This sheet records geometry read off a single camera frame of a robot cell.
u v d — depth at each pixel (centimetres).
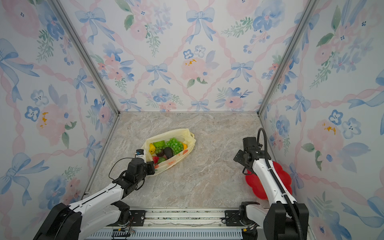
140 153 76
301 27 75
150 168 78
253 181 86
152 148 94
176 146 95
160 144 97
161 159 90
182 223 73
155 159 91
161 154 93
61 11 70
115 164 93
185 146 98
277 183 46
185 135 98
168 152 94
